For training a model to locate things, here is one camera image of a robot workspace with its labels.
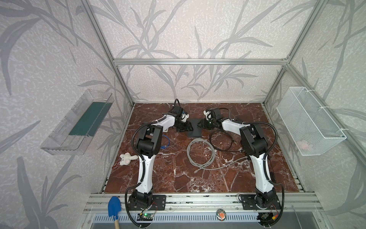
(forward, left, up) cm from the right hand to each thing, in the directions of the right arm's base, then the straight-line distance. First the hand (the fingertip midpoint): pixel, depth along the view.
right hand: (198, 121), depth 104 cm
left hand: (-4, +4, +1) cm, 6 cm away
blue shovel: (-53, +45, -2) cm, 70 cm away
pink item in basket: (-28, -53, +17) cm, 62 cm away
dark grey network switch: (-7, +1, -3) cm, 8 cm away
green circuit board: (-57, +29, -5) cm, 64 cm away
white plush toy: (-28, +45, 0) cm, 54 cm away
